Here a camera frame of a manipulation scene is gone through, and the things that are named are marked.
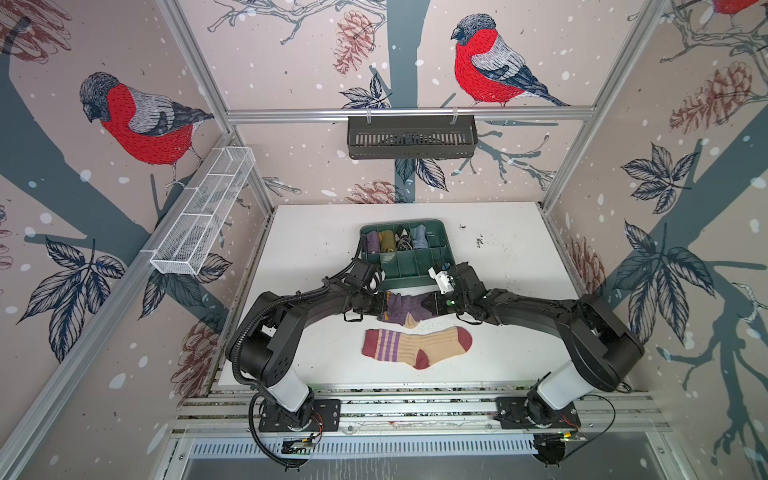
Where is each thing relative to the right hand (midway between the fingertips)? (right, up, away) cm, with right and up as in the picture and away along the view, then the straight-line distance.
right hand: (421, 306), depth 89 cm
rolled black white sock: (-5, +20, +13) cm, 24 cm away
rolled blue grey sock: (+1, +20, +14) cm, 25 cm away
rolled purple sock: (-16, +19, +14) cm, 28 cm away
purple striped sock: (-7, 0, +1) cm, 7 cm away
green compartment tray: (-3, +9, +11) cm, 15 cm away
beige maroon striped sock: (-1, -11, -5) cm, 12 cm away
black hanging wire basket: (-2, +56, +16) cm, 58 cm away
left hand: (-10, -1, +1) cm, 11 cm away
